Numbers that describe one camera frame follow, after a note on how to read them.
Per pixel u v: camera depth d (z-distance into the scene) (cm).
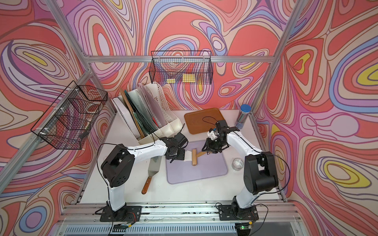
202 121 115
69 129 75
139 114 81
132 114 78
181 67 84
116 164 52
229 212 73
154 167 89
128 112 83
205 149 82
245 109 96
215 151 80
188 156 94
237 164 91
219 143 74
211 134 84
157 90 107
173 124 104
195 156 91
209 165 88
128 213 73
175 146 72
